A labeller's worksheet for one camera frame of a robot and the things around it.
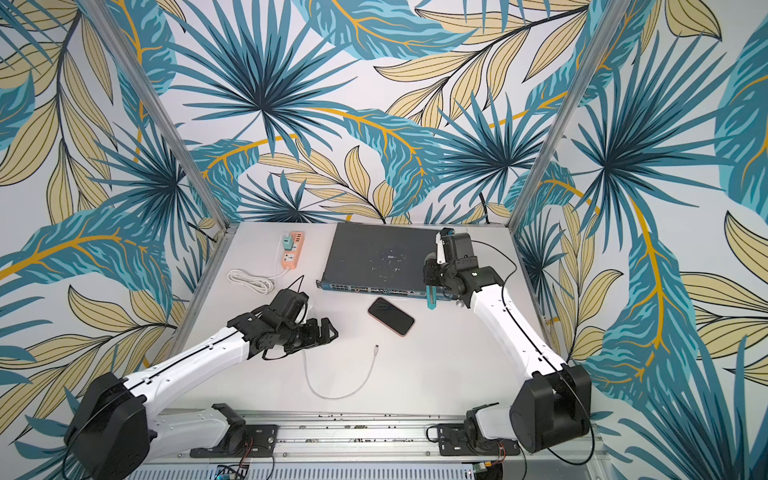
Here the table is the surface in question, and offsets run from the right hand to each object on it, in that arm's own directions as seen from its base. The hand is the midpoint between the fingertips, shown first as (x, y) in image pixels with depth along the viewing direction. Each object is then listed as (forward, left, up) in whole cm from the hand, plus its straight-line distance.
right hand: (410, 273), depth 82 cm
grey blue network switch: (+19, +9, -17) cm, 27 cm away
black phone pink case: (-3, +4, -21) cm, 21 cm away
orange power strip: (+20, +40, -17) cm, 48 cm away
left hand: (-14, +24, -11) cm, 30 cm away
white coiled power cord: (+9, +47, -17) cm, 51 cm away
